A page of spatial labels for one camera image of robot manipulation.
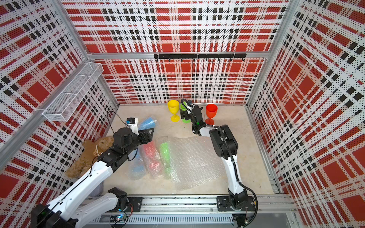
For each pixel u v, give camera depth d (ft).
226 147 1.92
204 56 2.97
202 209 2.41
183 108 3.23
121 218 2.29
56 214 1.26
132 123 2.18
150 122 3.31
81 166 2.62
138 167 2.57
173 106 3.26
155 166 2.63
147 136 2.26
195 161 2.90
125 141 1.86
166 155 2.76
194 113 2.67
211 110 3.24
